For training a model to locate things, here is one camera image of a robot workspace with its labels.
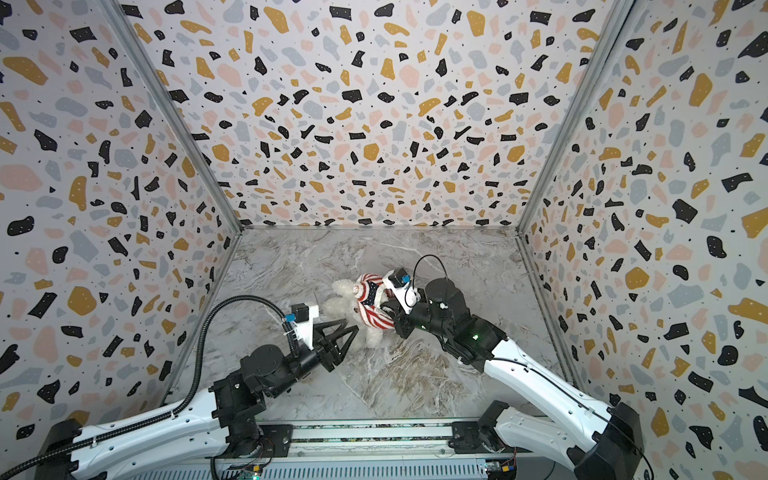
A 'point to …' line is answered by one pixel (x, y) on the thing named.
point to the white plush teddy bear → (341, 303)
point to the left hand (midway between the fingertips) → (355, 323)
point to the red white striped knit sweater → (366, 287)
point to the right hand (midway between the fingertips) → (380, 299)
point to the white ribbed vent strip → (316, 471)
